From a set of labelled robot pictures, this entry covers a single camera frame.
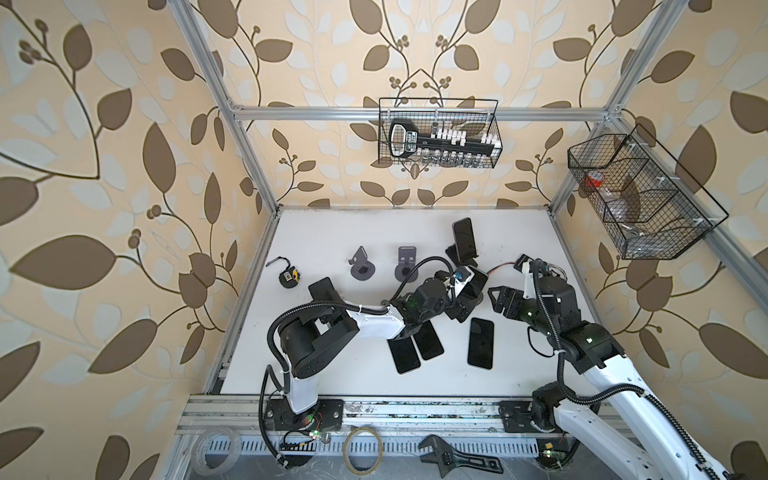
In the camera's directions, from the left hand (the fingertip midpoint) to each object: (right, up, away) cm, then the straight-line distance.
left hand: (471, 285), depth 82 cm
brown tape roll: (-33, -35, -15) cm, 50 cm away
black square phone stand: (-42, -3, +4) cm, 43 cm away
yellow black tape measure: (-56, 0, +16) cm, 59 cm away
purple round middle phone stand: (-17, +6, +16) cm, 25 cm away
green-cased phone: (-2, +1, -6) cm, 7 cm away
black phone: (+4, -18, +5) cm, 19 cm away
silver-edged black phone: (-12, -17, +4) cm, 21 cm away
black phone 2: (+1, +13, +14) cm, 19 cm away
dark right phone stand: (-1, +8, +22) cm, 23 cm away
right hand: (+6, -2, -7) cm, 9 cm away
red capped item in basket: (+38, +31, +5) cm, 49 cm away
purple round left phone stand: (-33, +3, +16) cm, 37 cm away
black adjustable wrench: (-9, -38, -14) cm, 41 cm away
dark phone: (-19, -19, 0) cm, 27 cm away
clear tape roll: (-67, -36, -15) cm, 77 cm away
